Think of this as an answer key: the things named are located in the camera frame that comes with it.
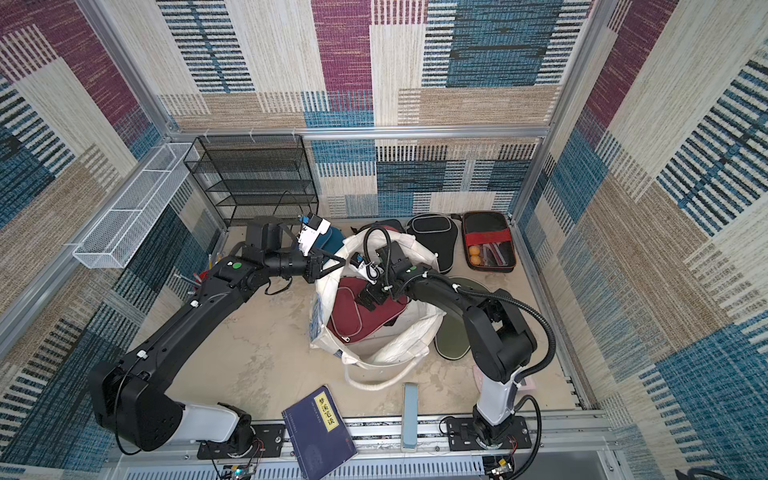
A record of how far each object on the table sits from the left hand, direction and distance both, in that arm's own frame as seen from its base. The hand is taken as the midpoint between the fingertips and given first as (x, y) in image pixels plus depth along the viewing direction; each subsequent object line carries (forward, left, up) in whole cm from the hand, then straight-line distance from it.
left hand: (345, 262), depth 73 cm
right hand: (+5, -6, -20) cm, 21 cm away
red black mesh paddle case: (+26, -47, -24) cm, 59 cm away
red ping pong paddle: (+40, -11, -27) cm, 49 cm away
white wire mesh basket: (+3, +54, +5) cm, 54 cm away
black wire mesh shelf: (+46, +36, -8) cm, 59 cm away
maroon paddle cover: (-3, +1, -22) cm, 22 cm away
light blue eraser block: (-28, -15, -24) cm, 40 cm away
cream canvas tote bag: (-19, -9, -12) cm, 24 cm away
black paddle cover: (+33, -30, -25) cm, 51 cm away
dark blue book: (-31, +8, -29) cm, 43 cm away
